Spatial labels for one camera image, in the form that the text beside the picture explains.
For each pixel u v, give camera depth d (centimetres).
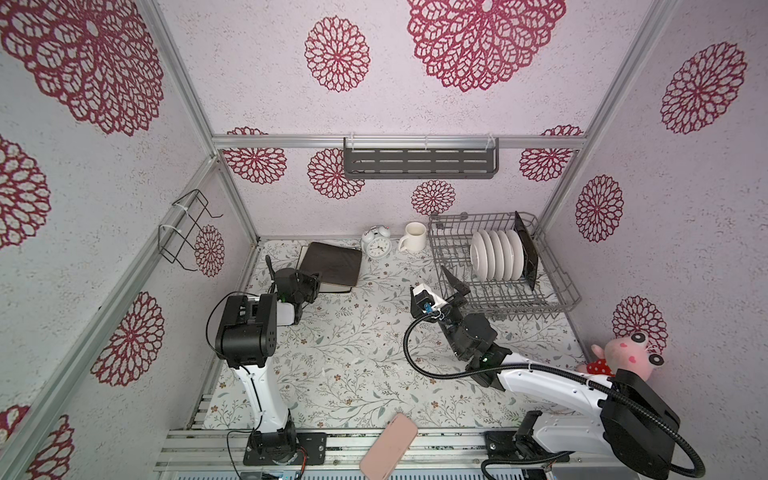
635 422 41
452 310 65
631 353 73
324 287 102
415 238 112
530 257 94
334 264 108
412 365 60
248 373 55
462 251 117
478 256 99
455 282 66
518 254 96
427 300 60
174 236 75
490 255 97
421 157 94
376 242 109
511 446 71
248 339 54
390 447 72
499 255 96
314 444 75
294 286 83
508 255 95
